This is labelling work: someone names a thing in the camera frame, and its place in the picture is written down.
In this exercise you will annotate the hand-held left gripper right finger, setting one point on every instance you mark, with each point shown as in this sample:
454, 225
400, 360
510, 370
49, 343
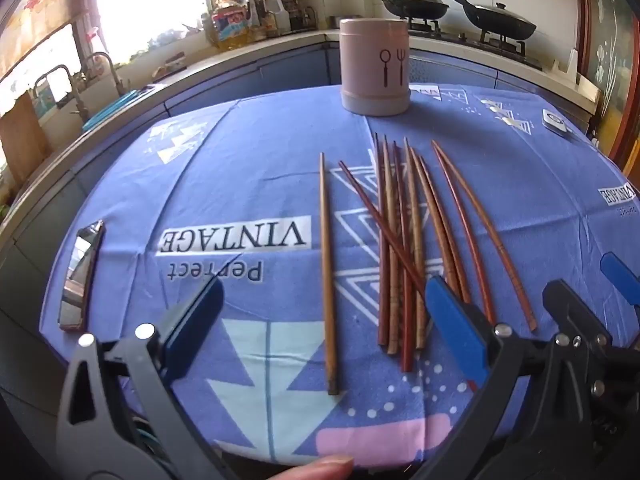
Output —
455, 325

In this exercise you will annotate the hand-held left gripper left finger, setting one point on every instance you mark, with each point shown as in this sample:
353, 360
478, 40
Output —
192, 332

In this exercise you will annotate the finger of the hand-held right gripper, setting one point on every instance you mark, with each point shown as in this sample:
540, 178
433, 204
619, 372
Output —
575, 310
622, 275

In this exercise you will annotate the pile of wooden chopsticks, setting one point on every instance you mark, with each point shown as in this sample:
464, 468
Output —
401, 260

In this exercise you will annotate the light bamboo chopstick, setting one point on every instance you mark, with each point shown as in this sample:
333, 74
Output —
327, 260

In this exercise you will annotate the pink utensil holder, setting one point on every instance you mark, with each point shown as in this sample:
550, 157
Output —
365, 60

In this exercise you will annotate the person's left hand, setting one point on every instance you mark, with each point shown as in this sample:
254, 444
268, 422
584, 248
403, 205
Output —
315, 469

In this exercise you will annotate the black smartphone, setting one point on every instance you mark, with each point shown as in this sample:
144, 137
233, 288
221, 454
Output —
80, 280

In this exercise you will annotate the white square device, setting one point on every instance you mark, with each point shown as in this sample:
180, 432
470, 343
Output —
555, 122

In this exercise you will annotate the blue printed tablecloth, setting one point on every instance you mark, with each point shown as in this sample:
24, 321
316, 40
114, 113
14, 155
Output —
250, 160

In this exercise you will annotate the blue sink tray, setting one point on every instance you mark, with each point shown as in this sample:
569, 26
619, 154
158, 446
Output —
112, 107

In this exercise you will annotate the gas stove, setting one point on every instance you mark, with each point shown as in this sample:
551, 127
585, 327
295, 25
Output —
500, 52

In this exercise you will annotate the wooden cutting board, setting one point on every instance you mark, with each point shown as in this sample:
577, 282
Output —
22, 135

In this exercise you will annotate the metal kitchen faucet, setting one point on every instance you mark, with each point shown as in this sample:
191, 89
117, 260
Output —
107, 67
75, 90

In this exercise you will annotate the black wok with lid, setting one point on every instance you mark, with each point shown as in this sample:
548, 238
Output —
500, 20

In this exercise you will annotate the cooking oil bottle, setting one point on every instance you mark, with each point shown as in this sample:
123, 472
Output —
230, 27

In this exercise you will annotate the patterned window blind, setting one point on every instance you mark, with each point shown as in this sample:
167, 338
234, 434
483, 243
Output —
40, 15

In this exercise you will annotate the wooden door frame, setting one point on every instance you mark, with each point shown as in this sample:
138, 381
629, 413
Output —
615, 60

